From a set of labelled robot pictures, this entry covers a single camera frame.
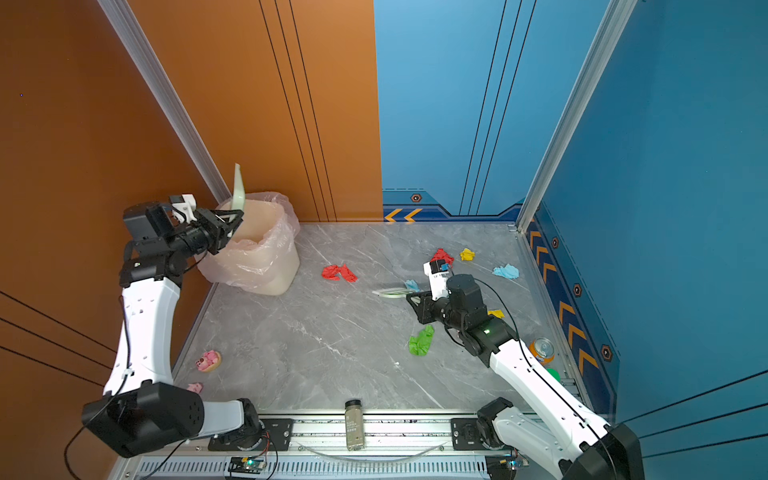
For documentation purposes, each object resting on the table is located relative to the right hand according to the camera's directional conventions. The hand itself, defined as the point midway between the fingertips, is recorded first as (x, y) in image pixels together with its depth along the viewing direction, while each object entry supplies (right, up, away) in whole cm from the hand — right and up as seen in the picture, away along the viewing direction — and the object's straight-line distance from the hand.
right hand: (407, 297), depth 76 cm
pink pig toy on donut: (-55, -19, +7) cm, 59 cm away
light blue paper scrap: (+37, +5, +29) cm, 48 cm away
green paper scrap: (+4, -16, +11) cm, 20 cm away
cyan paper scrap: (+3, 0, +25) cm, 25 cm away
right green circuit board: (+23, -40, -5) cm, 46 cm away
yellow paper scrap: (+24, +10, +34) cm, 43 cm away
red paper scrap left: (-26, +4, +30) cm, 40 cm away
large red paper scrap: (+14, +10, +33) cm, 37 cm away
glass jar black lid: (-13, -31, -3) cm, 34 cm away
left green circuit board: (-39, -39, -5) cm, 56 cm away
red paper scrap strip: (-20, +4, +30) cm, 36 cm away
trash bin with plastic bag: (-39, +11, +6) cm, 41 cm away
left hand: (-39, +22, -6) cm, 45 cm away
